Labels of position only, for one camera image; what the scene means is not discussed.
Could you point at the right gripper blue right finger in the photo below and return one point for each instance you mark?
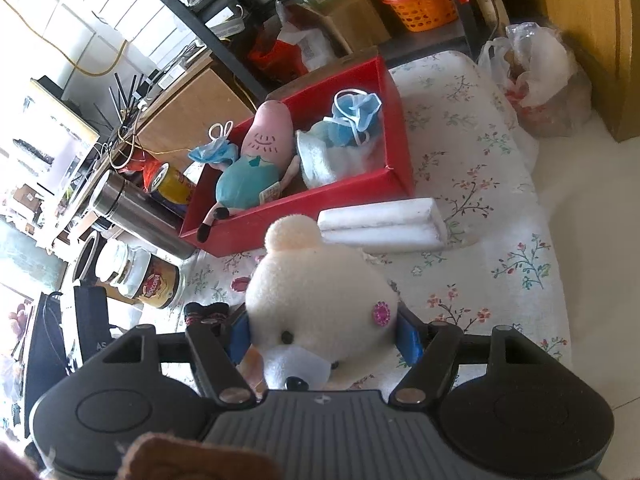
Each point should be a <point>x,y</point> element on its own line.
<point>408,335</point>

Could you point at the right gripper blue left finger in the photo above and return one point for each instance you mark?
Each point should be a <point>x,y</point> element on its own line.
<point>236,338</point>

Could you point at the white teddy bear plush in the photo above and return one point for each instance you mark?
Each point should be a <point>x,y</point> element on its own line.
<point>321,316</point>

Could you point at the white foam block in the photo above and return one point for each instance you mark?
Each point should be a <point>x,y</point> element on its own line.
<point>397,226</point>

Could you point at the glass coffee jar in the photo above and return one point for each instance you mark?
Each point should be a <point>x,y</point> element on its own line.
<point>137,274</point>

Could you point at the stainless steel thermos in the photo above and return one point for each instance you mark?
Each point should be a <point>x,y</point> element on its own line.
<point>128,207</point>

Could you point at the yellow blue drink can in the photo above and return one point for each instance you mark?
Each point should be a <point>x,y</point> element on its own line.
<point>171,184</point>

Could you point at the black round bin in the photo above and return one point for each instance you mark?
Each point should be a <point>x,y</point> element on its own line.
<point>84,273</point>

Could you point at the pink pig plush toy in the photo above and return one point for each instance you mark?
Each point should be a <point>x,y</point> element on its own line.
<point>266,166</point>

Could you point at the blue face mask on edge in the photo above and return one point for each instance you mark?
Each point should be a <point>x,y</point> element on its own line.
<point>219,151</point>

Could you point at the white folded cloth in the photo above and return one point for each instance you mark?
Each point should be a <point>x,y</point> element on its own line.
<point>321,164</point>

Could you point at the red cardboard box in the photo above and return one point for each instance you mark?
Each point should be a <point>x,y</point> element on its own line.
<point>245,230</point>

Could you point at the blue face mask in box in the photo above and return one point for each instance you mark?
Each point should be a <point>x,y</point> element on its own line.
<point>353,113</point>

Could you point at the wooden tv cabinet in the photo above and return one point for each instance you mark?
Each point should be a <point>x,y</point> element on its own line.
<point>179,119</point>

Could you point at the black wifi router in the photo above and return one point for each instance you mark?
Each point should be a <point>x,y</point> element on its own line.
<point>125,98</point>

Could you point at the television screen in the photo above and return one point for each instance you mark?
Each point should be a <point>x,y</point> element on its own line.
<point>46,145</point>

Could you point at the red plastic bag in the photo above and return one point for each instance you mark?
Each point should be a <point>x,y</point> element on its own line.
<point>278,60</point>

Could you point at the white plastic bag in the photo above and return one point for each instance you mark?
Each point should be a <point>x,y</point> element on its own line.
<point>541,78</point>

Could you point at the brown cardboard box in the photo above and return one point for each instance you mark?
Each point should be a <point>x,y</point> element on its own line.
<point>351,25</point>

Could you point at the orange plastic basket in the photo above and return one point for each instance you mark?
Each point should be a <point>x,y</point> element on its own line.
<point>424,15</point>

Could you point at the wooden wardrobe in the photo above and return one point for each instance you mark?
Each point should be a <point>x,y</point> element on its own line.
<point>604,35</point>

